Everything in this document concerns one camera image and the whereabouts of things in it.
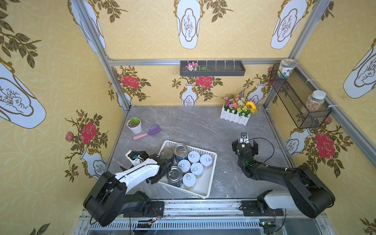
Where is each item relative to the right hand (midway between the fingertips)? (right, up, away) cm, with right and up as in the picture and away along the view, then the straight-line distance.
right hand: (248, 140), depth 90 cm
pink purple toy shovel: (-62, +6, +17) cm, 65 cm away
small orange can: (-34, -9, -3) cm, 35 cm away
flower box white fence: (-4, +20, +9) cm, 22 cm away
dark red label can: (-49, -6, -6) cm, 50 cm away
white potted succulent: (-73, +10, +9) cm, 75 cm away
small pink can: (-27, -11, -4) cm, 29 cm away
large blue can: (-41, -6, -6) cm, 42 cm away
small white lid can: (-40, -13, -6) cm, 42 cm away
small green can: (-32, -15, -8) cm, 36 cm away
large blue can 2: (-44, -16, -15) cm, 49 cm away
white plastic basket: (-28, -24, -8) cm, 38 cm away
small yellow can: (-37, -20, -12) cm, 43 cm away
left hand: (-68, -7, -14) cm, 70 cm away
